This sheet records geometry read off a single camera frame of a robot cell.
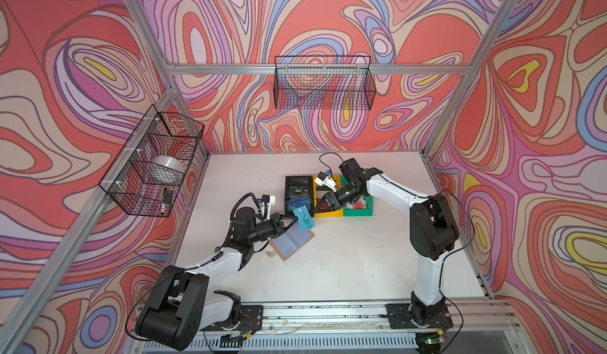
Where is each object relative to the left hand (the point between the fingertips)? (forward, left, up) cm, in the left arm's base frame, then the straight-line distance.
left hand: (299, 220), depth 79 cm
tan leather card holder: (-2, +4, -14) cm, 14 cm away
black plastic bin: (+21, +1, -13) cm, 24 cm away
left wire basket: (+8, +48, +14) cm, 51 cm away
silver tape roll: (+12, +40, +17) cm, 45 cm away
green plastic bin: (+14, -27, -13) cm, 33 cm away
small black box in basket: (+3, +41, +11) cm, 43 cm away
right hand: (+4, -8, -3) cm, 9 cm away
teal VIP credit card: (+2, -2, -2) cm, 3 cm away
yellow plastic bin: (+18, -8, -9) cm, 21 cm away
